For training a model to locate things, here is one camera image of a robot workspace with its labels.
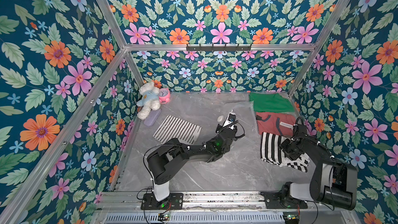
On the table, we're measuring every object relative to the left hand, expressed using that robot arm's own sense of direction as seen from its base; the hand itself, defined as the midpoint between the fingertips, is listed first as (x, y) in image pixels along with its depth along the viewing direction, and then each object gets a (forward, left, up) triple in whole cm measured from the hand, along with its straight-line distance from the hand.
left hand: (229, 116), depth 84 cm
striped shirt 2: (+7, +34, -18) cm, 39 cm away
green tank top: (+22, -36, -16) cm, 45 cm away
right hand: (-14, -32, -16) cm, 39 cm away
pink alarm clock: (+34, +43, -15) cm, 57 cm away
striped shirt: (-15, -23, -17) cm, 33 cm away
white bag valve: (+11, +3, -17) cm, 20 cm away
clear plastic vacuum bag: (+22, +14, -19) cm, 33 cm away
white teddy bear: (+26, +51, -10) cm, 58 cm away
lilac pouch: (+14, +49, -15) cm, 53 cm away
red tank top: (+4, -34, -17) cm, 38 cm away
